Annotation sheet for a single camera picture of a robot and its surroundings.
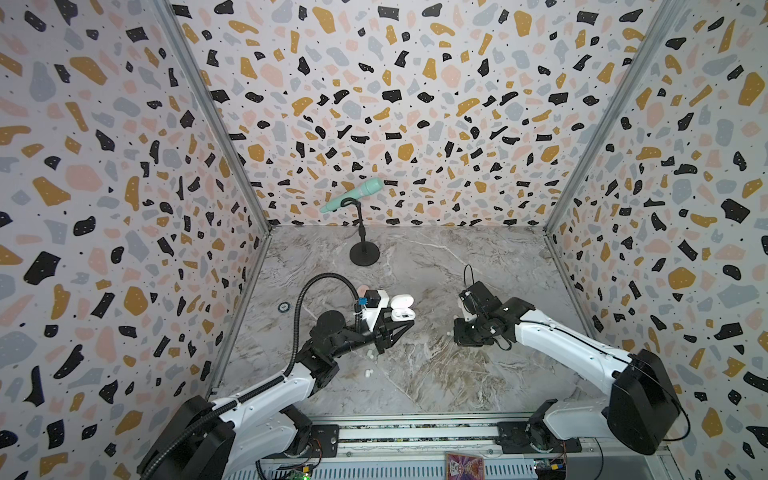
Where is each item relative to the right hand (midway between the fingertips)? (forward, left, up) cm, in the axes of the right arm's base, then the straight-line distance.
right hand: (454, 333), depth 82 cm
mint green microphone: (+35, +25, +22) cm, 48 cm away
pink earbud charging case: (+20, +29, -10) cm, 37 cm away
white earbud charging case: (-1, +14, +15) cm, 21 cm away
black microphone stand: (+36, +29, -9) cm, 48 cm away
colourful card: (-30, -1, -8) cm, 31 cm away
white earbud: (-8, +24, -8) cm, 27 cm away
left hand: (-2, +12, +14) cm, 19 cm away
